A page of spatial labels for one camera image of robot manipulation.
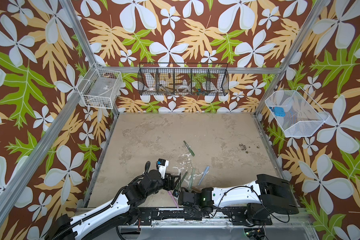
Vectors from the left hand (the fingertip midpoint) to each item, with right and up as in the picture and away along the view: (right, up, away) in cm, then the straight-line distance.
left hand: (175, 174), depth 78 cm
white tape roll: (+5, +52, +21) cm, 56 cm away
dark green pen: (+9, +11, +21) cm, 25 cm away
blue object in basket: (+61, +35, +9) cm, 71 cm away
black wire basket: (+3, +57, +19) cm, 61 cm away
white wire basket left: (-44, +48, +8) cm, 66 cm away
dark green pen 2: (+6, -3, +11) cm, 13 cm away
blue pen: (+18, -1, +13) cm, 22 cm away
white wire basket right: (+68, +32, +4) cm, 75 cm away
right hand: (+6, -17, +1) cm, 18 cm away
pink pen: (-2, -7, -6) cm, 10 cm away
